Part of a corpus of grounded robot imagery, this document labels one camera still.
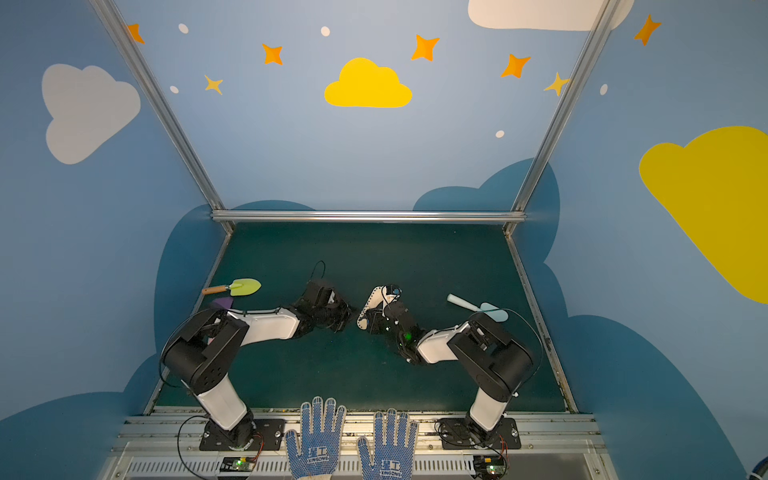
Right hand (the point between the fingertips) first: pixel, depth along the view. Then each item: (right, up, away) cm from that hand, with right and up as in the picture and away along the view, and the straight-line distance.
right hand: (368, 309), depth 91 cm
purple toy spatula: (-49, +1, +9) cm, 50 cm away
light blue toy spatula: (+42, -3, +8) cm, 43 cm away
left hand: (0, 0, 0) cm, 0 cm away
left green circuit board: (-30, -34, -20) cm, 50 cm away
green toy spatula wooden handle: (-46, +6, +11) cm, 47 cm away
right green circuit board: (+31, -35, -19) cm, 50 cm away
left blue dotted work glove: (-11, -30, -17) cm, 36 cm away
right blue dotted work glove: (+8, -31, -19) cm, 37 cm away
